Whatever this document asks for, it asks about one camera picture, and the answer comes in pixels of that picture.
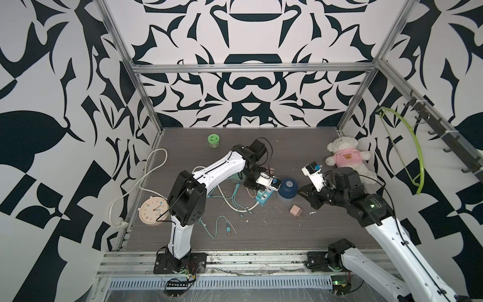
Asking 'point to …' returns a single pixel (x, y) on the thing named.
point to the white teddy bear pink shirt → (346, 154)
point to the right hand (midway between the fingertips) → (300, 186)
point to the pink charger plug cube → (296, 211)
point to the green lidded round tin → (213, 139)
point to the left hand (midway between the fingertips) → (261, 180)
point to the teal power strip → (263, 195)
